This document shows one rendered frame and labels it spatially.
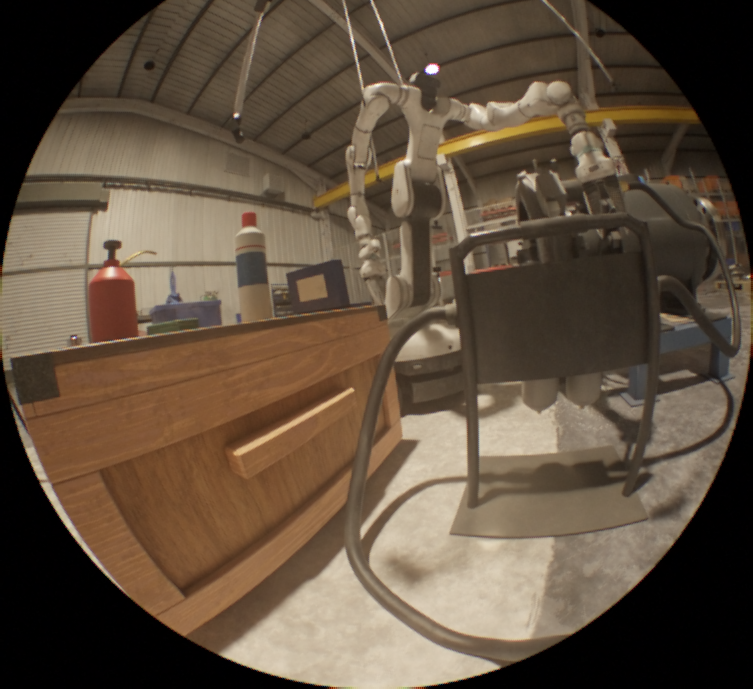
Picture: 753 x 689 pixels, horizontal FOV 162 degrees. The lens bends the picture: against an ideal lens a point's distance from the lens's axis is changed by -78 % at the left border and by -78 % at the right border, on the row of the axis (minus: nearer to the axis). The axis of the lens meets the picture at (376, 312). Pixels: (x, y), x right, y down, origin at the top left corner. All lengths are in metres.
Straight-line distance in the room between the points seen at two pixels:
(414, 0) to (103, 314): 8.60
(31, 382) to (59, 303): 8.07
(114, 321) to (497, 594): 0.68
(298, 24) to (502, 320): 8.70
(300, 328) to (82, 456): 0.39
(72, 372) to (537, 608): 0.65
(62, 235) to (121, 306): 8.47
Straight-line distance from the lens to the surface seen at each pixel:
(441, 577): 0.54
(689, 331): 1.22
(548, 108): 0.80
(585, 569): 0.57
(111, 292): 0.41
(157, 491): 0.40
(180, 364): 0.35
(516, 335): 0.48
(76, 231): 8.81
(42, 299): 8.57
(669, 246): 1.30
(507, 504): 0.65
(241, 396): 0.40
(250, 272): 0.53
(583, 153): 0.70
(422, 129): 1.16
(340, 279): 0.63
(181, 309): 1.13
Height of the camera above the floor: 0.46
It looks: 1 degrees down
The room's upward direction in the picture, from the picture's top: 8 degrees counter-clockwise
